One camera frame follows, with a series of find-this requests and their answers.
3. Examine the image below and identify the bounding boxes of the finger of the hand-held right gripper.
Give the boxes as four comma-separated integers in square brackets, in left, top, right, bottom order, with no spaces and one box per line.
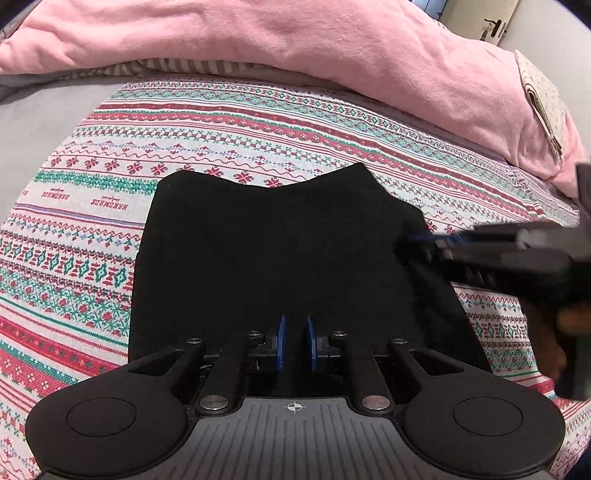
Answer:
[396,230,468,267]

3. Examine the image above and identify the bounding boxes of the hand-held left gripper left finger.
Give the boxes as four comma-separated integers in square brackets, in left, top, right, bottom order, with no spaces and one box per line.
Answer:
[129,315,288,414]

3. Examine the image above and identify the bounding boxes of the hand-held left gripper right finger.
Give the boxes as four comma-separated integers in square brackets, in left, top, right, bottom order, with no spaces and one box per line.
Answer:
[302,315,465,412]

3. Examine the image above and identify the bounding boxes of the black pants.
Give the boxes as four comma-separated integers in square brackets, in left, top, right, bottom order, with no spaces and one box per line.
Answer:
[127,162,493,376]

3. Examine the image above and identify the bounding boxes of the person's right hand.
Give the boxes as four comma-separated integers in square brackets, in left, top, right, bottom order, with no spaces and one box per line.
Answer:
[524,298,591,401]

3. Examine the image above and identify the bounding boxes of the folded cream floral cloth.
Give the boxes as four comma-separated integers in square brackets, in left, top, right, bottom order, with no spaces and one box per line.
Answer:
[515,48,570,160]

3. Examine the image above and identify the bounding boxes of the pink fleece blanket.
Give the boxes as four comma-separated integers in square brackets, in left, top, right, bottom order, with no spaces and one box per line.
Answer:
[0,0,588,195]

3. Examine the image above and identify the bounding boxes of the patterned striped bed cover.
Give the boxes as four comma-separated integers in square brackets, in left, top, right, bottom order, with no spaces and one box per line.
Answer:
[0,76,591,480]

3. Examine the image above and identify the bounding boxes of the cream door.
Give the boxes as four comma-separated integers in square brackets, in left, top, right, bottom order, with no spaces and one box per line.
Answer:
[441,0,520,48]

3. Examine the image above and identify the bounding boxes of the grey bed sheet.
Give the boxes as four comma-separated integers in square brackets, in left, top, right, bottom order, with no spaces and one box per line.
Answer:
[0,83,122,224]

